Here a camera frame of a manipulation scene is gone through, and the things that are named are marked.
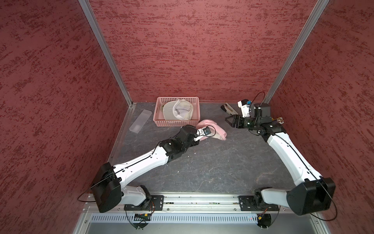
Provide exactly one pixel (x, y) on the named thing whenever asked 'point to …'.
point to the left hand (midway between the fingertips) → (192, 130)
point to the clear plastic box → (140, 121)
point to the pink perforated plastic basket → (158, 115)
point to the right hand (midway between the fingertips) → (228, 121)
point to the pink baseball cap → (215, 131)
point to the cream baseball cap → (177, 109)
